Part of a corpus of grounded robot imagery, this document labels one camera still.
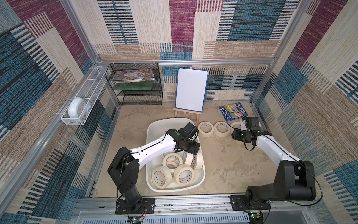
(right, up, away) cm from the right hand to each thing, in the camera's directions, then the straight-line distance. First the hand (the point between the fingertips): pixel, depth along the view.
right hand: (235, 132), depth 91 cm
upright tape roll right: (-26, -14, -13) cm, 32 cm away
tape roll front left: (-45, -21, -17) cm, 53 cm away
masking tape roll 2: (-5, +1, +12) cm, 13 cm away
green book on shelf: (-67, +31, +5) cm, 74 cm away
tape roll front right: (-33, -25, -6) cm, 42 cm away
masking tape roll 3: (-16, +1, +13) cm, 21 cm away
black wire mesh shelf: (-58, +27, +28) cm, 70 cm away
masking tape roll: (+4, +4, +11) cm, 13 cm away
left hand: (-28, -8, -8) cm, 30 cm away
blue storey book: (+7, +17, +22) cm, 29 cm away
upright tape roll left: (-32, -13, -11) cm, 36 cm away
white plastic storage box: (-53, +2, +10) cm, 54 cm away
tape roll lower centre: (-40, -16, -5) cm, 44 cm away
